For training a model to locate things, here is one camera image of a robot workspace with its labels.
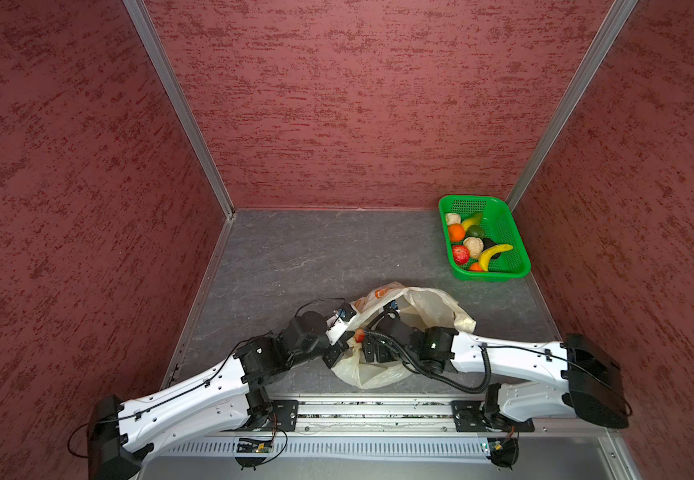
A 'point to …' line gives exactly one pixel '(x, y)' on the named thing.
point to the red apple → (460, 254)
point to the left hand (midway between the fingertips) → (349, 337)
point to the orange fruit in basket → (475, 267)
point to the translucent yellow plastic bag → (423, 307)
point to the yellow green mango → (476, 219)
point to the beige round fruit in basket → (453, 218)
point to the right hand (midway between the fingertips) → (375, 353)
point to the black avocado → (487, 243)
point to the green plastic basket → (500, 225)
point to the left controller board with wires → (252, 445)
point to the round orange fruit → (457, 232)
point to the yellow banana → (486, 256)
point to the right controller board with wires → (504, 453)
